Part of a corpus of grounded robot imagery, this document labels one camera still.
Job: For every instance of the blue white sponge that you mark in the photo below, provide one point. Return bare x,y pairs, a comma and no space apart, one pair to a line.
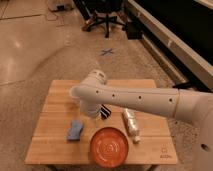
75,130

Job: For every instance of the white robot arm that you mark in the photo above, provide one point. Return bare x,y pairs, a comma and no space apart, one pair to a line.
192,107

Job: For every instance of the black striped box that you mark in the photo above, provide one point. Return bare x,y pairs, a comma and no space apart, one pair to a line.
105,112

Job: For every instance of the orange plate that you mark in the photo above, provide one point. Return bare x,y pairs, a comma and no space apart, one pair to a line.
109,147

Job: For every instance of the black box on floor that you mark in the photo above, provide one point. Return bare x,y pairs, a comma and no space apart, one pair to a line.
132,31

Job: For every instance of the wooden table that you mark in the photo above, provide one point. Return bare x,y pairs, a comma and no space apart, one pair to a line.
50,146

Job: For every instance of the black office chair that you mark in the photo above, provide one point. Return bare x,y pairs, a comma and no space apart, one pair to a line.
102,14

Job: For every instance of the white device on floor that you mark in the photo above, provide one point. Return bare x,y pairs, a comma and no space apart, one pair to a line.
60,5

